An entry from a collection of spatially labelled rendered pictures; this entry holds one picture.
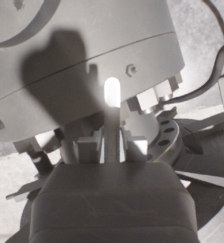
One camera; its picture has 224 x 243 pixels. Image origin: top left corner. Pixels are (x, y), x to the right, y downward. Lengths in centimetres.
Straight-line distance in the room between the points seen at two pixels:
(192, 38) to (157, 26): 87
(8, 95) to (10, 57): 7
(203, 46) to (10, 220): 207
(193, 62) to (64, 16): 102
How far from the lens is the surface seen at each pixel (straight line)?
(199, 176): 45
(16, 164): 161
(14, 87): 34
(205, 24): 129
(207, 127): 64
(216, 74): 52
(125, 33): 33
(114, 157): 17
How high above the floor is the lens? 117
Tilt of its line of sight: 73 degrees down
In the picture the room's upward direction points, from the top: 166 degrees counter-clockwise
